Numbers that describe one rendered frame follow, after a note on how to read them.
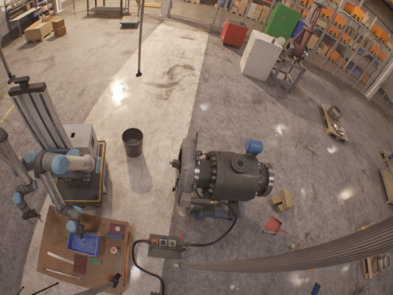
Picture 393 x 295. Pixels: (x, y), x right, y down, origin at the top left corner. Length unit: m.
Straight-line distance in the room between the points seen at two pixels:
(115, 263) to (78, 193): 0.97
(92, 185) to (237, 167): 1.73
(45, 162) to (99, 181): 1.37
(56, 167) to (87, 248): 1.04
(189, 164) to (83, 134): 1.24
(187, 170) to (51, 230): 1.67
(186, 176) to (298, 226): 2.25
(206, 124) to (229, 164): 1.62
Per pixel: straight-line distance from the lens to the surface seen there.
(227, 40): 6.73
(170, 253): 2.52
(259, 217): 3.01
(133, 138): 2.99
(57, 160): 1.18
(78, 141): 2.22
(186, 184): 1.83
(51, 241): 2.35
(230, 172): 2.02
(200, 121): 3.53
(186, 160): 1.84
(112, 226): 2.12
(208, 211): 2.44
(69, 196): 2.54
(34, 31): 7.79
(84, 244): 2.02
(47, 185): 1.43
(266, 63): 5.34
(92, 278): 2.16
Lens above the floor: 2.52
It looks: 53 degrees down
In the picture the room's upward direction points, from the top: 20 degrees clockwise
